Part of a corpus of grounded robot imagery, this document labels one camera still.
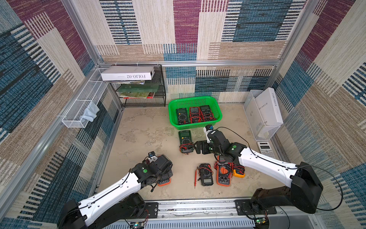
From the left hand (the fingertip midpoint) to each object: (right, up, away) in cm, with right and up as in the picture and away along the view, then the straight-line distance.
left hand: (165, 172), depth 79 cm
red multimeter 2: (+26, +33, +30) cm, 52 cm away
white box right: (+64, +38, +13) cm, 76 cm away
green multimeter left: (+12, +12, +15) cm, 22 cm away
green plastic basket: (+13, +42, +36) cm, 57 cm away
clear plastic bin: (+59, +22, +13) cm, 64 cm away
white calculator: (+63, +11, +15) cm, 66 cm away
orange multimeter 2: (+33, 0, +2) cm, 33 cm away
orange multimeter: (-1, -5, 0) cm, 5 cm away
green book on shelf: (-16, +50, +16) cm, 55 cm away
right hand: (+19, +16, +3) cm, 25 cm away
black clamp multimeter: (+23, -2, +2) cm, 23 cm away
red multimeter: (+19, +32, +28) cm, 47 cm away
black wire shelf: (-23, +47, +22) cm, 57 cm away
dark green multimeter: (+9, +32, +29) cm, 44 cm away
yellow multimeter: (+41, 0, +3) cm, 42 cm away
